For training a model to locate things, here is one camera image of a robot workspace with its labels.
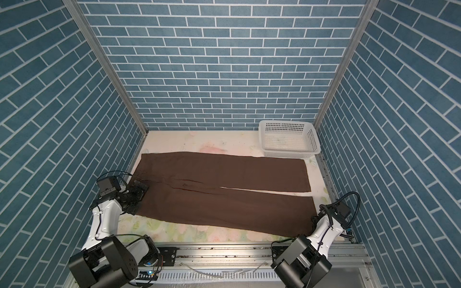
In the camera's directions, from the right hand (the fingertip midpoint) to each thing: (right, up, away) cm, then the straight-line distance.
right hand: (317, 226), depth 81 cm
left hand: (-80, +16, +3) cm, 81 cm away
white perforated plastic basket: (-4, +42, +37) cm, 56 cm away
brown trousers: (-60, +14, +11) cm, 63 cm away
